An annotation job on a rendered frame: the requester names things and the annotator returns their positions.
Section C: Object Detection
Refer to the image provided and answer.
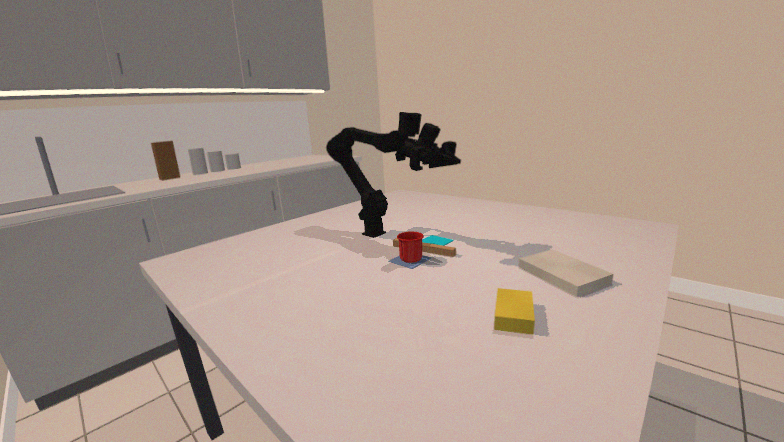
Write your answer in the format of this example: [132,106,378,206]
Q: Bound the beige flat rectangular block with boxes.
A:
[518,249,613,297]

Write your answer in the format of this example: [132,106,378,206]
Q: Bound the tan flat bar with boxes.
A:
[393,238,456,257]

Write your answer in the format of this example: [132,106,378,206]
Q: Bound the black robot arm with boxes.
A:
[326,112,441,238]

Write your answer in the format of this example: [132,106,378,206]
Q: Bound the red cup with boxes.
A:
[397,232,424,263]

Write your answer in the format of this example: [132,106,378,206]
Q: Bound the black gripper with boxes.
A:
[409,141,461,171]

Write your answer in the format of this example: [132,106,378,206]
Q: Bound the yellow block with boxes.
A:
[494,288,535,334]

